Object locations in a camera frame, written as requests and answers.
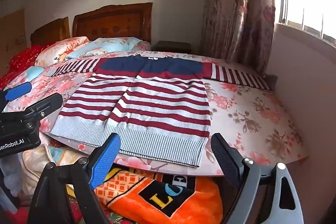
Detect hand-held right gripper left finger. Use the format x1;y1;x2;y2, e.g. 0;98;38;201
28;133;121;224

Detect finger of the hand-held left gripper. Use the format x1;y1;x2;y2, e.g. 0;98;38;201
0;81;32;112
24;93;64;123

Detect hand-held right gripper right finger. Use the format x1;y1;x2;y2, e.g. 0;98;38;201
211;133;302;224

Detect red white striped sweater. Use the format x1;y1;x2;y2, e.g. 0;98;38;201
51;55;272;169

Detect small light blue pillow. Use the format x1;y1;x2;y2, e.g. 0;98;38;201
25;66;45;82

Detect red patterned blanket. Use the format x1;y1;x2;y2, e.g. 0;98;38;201
0;42;57;88

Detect pink floral bed sheet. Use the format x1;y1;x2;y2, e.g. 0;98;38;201
5;50;309;178

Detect brown cardboard sheet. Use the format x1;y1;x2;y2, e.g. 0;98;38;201
0;9;27;75

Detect pink floral pillow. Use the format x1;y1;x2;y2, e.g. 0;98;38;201
35;36;90;68

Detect red green floral cloth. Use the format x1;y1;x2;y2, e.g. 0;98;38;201
64;194;118;224

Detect small wooden headboard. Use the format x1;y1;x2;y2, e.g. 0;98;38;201
30;17;71;46

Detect orange black plush blanket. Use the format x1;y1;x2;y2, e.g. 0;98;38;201
94;166;224;224

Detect light blue floral pillow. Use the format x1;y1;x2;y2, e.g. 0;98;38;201
65;37;143;60

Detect large wooden headboard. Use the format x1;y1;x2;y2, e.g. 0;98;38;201
73;3;153;44

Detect dark wooden nightstand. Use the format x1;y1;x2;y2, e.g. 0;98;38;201
152;41;192;54

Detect pink floral curtain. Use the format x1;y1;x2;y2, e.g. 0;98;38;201
200;0;277;75

